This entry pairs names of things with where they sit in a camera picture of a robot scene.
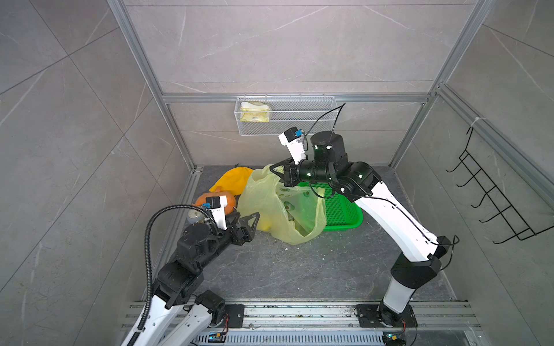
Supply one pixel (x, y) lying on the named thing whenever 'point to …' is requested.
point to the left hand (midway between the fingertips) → (250, 213)
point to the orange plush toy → (231, 200)
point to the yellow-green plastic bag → (291, 214)
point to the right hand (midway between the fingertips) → (272, 168)
